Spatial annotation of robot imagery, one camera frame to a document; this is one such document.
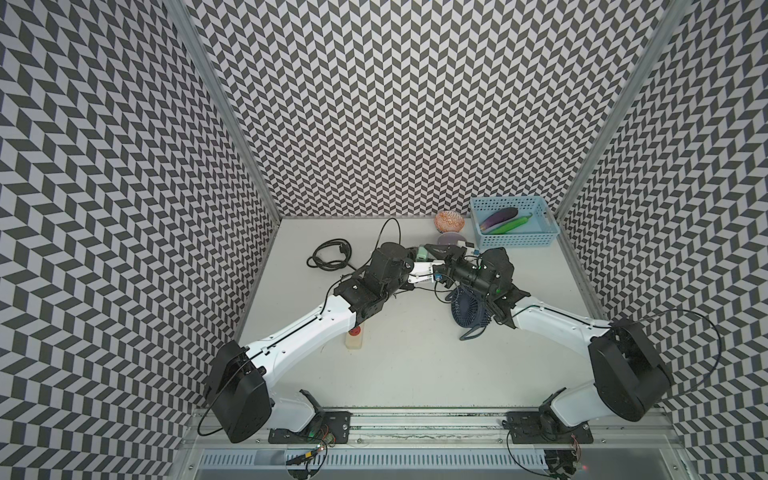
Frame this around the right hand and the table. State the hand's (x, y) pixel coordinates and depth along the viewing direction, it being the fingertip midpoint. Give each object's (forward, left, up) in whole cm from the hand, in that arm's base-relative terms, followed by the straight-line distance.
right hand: (421, 256), depth 76 cm
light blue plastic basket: (+32, -49, -25) cm, 64 cm away
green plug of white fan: (-1, 0, +2) cm, 2 cm away
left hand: (+2, +3, 0) cm, 3 cm away
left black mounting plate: (-35, +23, -24) cm, 48 cm away
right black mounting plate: (-35, -25, -25) cm, 49 cm away
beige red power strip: (-14, +19, -22) cm, 32 cm away
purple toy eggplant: (+34, -32, -20) cm, 51 cm away
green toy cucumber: (+30, -36, -22) cm, 51 cm away
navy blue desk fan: (-7, -14, -17) cm, 23 cm away
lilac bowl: (+28, -14, -27) cm, 41 cm away
